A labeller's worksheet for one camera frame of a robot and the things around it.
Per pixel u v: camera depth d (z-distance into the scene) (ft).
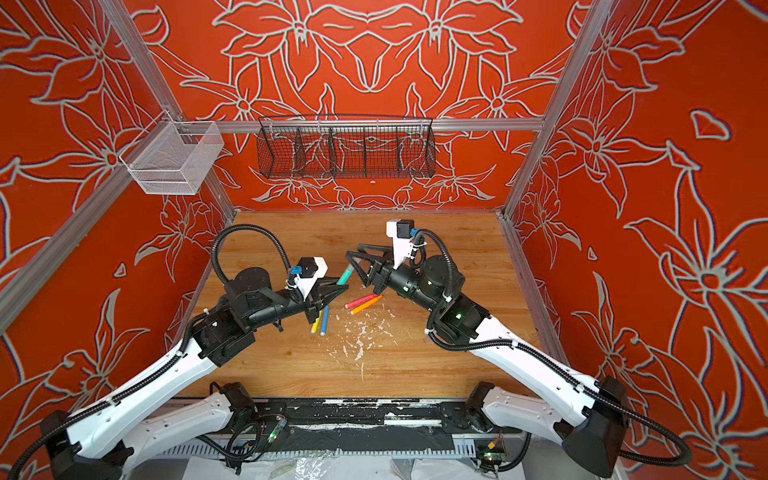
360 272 1.86
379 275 1.72
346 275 1.97
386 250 1.97
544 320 3.10
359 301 3.04
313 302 1.82
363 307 3.03
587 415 1.26
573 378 1.33
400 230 1.72
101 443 1.33
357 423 2.39
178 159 3.05
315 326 2.88
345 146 3.29
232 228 1.54
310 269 1.67
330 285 2.07
